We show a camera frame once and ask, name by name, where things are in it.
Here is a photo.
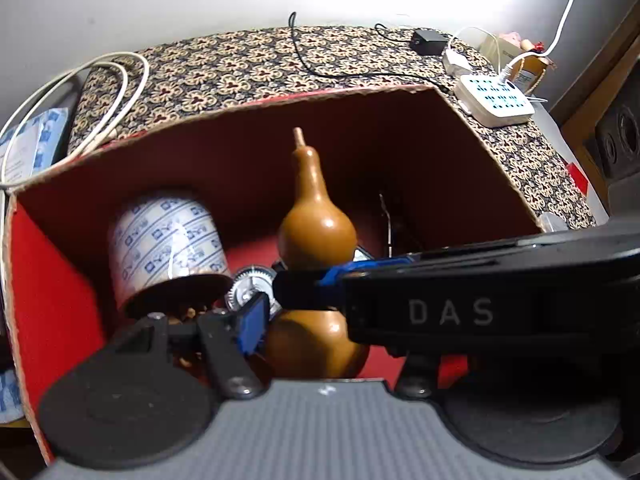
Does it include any brown gourd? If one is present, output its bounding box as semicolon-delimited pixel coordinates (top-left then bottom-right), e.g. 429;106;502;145
264;127;369;379

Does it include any white power strip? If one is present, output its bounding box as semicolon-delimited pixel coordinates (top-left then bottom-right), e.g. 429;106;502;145
454;74;535;128

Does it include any silver round metal object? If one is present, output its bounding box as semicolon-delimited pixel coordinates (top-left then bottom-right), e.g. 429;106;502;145
224;264;281;320

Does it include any pine cone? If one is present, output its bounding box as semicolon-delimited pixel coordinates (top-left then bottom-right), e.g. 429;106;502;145
168;307;207;376

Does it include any white blue printed cup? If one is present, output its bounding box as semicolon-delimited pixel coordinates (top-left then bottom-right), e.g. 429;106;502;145
108;193;232;318

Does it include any coiled white cable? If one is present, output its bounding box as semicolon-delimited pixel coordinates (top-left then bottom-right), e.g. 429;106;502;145
0;51;151;191

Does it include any black power adapter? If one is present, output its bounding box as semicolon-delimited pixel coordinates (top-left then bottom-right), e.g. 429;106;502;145
409;29;448;56

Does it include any patterned floral tablecloth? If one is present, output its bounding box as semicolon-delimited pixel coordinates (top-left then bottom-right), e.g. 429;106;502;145
70;25;596;229

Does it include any white power cord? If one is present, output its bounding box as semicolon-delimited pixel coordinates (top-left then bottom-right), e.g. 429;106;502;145
498;0;589;86

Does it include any thin black cable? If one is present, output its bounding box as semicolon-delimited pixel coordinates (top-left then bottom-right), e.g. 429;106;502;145
287;11;452;96

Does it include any blue white tissue pack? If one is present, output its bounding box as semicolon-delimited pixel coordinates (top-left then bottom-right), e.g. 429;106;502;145
2;107;68;184

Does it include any white charger plug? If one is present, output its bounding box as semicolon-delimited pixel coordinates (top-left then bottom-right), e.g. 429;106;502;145
442;48;473;78

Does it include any red cardboard box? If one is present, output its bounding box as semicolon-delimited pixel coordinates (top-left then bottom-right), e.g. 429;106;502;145
3;87;540;479

